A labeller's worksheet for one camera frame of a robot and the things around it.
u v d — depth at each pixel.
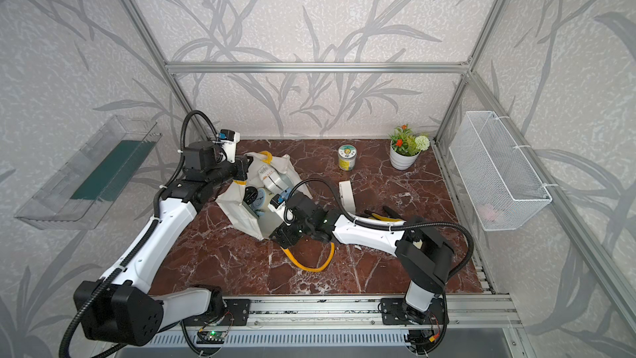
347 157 1.04
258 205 0.91
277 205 0.70
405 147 0.99
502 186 0.61
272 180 0.89
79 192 0.64
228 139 0.67
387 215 0.96
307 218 0.62
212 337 0.72
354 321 0.73
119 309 0.39
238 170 0.69
